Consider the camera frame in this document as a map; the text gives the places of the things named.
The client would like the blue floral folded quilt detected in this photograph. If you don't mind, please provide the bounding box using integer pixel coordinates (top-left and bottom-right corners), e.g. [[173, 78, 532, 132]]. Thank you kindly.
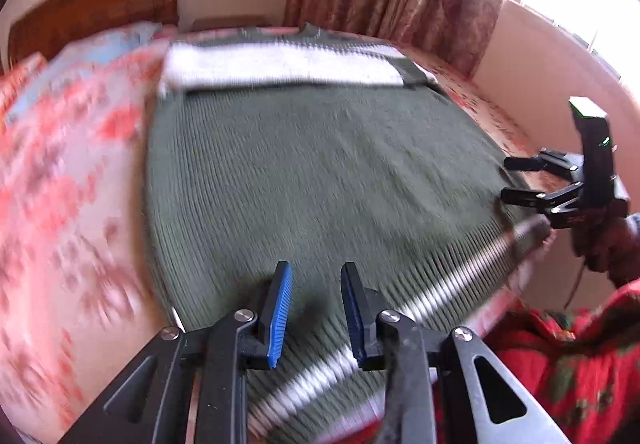
[[5, 22, 163, 120]]

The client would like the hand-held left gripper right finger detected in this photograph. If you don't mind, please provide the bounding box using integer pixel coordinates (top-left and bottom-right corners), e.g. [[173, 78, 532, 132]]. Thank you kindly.
[[340, 262, 573, 444]]

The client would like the pink floral bedsheet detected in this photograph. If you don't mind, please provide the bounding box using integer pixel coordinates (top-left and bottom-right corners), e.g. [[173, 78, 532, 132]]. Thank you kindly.
[[0, 22, 576, 430]]

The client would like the person's right hand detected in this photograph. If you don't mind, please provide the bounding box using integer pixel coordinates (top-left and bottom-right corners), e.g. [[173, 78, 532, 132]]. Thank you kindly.
[[573, 216, 640, 287]]

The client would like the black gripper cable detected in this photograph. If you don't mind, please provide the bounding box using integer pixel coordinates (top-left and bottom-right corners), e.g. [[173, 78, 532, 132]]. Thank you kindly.
[[564, 258, 587, 311]]

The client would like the red floral cloth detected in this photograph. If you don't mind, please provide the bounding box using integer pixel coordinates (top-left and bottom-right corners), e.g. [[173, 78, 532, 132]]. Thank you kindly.
[[492, 279, 640, 444]]

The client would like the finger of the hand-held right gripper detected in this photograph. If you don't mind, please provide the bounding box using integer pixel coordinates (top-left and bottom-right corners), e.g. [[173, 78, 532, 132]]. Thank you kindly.
[[500, 181, 586, 230], [504, 149, 584, 178]]

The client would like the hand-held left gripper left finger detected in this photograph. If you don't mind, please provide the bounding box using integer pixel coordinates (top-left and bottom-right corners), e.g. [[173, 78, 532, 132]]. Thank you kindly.
[[60, 260, 293, 444]]

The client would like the wooden nightstand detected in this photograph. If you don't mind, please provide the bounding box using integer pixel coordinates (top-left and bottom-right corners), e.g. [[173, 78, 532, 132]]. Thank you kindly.
[[192, 14, 268, 32]]

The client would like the green knit sweater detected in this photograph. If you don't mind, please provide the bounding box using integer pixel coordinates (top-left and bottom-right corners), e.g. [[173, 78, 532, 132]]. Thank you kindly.
[[142, 23, 556, 444]]

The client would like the orange floral pillow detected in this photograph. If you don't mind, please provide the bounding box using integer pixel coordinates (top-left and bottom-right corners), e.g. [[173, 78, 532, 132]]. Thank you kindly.
[[0, 52, 48, 125]]

